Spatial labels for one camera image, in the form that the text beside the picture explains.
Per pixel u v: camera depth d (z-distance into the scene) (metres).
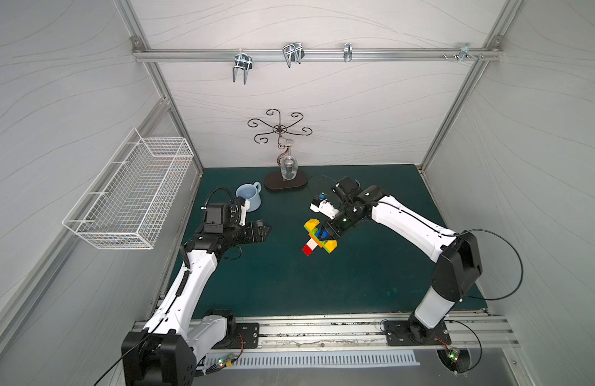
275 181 1.08
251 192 1.04
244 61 0.78
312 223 0.78
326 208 0.74
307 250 0.82
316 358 0.70
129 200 0.69
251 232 0.69
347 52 0.78
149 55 0.79
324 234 0.76
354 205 0.60
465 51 0.77
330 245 0.77
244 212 0.72
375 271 0.93
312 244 0.80
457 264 0.44
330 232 0.70
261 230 0.70
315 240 0.79
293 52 0.77
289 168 0.96
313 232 0.79
